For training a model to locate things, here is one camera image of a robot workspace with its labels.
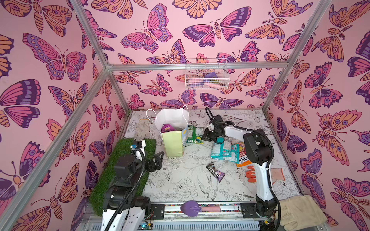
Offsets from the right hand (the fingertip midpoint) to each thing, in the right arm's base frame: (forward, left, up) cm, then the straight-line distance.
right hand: (201, 136), depth 102 cm
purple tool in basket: (+27, -6, +32) cm, 42 cm away
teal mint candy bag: (-13, -14, +4) cm, 20 cm away
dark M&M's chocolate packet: (-28, -8, 0) cm, 29 cm away
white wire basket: (+32, +4, +33) cm, 46 cm away
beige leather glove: (-45, -48, -2) cm, 66 cm away
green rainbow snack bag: (+2, +5, +1) cm, 5 cm away
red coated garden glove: (-26, -43, -1) cm, 50 cm away
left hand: (-25, +24, +24) cm, 42 cm away
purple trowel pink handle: (-44, +7, -1) cm, 45 cm away
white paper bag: (-14, +17, +15) cm, 26 cm away
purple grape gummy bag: (-1, +23, +12) cm, 26 cm away
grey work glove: (+7, +44, -1) cm, 45 cm away
